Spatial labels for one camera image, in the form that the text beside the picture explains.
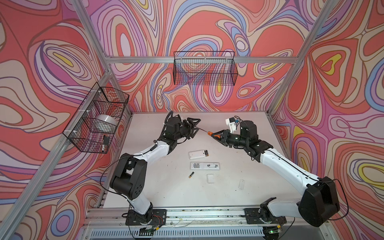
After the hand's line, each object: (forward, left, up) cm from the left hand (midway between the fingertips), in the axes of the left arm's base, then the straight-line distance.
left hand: (201, 122), depth 82 cm
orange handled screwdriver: (-8, -4, 0) cm, 9 cm away
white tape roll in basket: (-8, +47, +8) cm, 48 cm away
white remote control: (-15, -2, -23) cm, 28 cm away
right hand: (-10, -5, -2) cm, 12 cm away
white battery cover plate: (-7, +3, -24) cm, 26 cm away
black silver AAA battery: (-21, +7, -24) cm, 33 cm away
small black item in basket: (-13, +48, +2) cm, 49 cm away
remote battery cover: (-22, -5, -25) cm, 34 cm away
